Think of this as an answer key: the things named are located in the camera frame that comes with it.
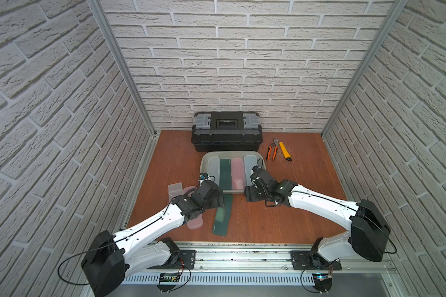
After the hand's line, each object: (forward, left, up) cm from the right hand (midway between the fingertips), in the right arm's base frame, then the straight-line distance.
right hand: (253, 191), depth 84 cm
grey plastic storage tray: (+26, +13, -4) cm, 29 cm away
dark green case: (+9, +13, -7) cm, 17 cm away
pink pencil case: (-10, +26, -8) cm, 29 cm away
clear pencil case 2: (+22, -3, -6) cm, 22 cm away
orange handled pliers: (+36, -20, -8) cm, 42 cm away
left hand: (-1, +17, +2) cm, 17 cm away
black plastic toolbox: (+32, +10, +9) cm, 35 cm away
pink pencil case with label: (+15, +5, -8) cm, 18 cm away
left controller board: (-30, +38, -11) cm, 49 cm away
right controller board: (-35, -23, -10) cm, 43 cm away
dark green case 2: (-9, +15, -7) cm, 19 cm away
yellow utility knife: (+26, -25, -8) cm, 37 cm away
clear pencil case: (+20, +19, -5) cm, 28 cm away
